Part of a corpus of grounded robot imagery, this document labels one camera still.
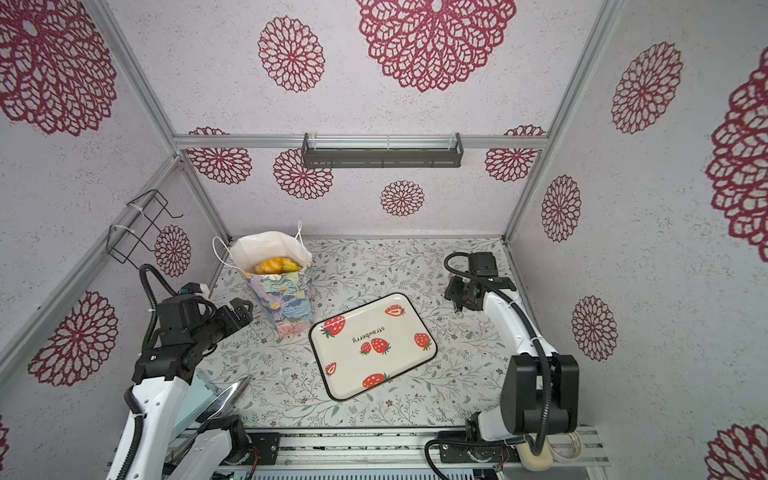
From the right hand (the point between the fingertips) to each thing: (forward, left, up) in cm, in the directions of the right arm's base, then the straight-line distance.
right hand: (454, 287), depth 88 cm
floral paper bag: (-7, +48, +4) cm, 48 cm away
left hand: (-15, +57, +6) cm, 59 cm away
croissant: (+1, +52, +7) cm, 52 cm away
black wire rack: (-1, +84, +21) cm, 86 cm away
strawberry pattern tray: (-12, +25, -14) cm, 31 cm away
